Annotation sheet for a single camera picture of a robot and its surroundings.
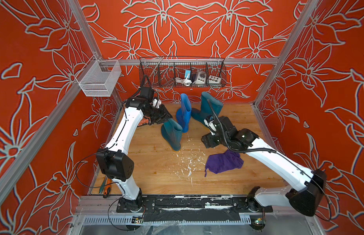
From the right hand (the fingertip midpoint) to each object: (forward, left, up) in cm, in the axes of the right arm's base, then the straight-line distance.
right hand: (205, 136), depth 75 cm
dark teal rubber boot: (+1, +18, +3) cm, 18 cm away
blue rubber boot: (+15, +12, +1) cm, 19 cm away
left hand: (+9, +19, +5) cm, 21 cm away
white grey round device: (+37, +1, +11) cm, 38 cm away
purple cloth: (-5, -15, -18) cm, 24 cm away
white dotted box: (+39, -8, +8) cm, 41 cm away
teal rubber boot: (+18, -4, +4) cm, 19 cm away
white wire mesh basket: (+36, +67, +11) cm, 77 cm away
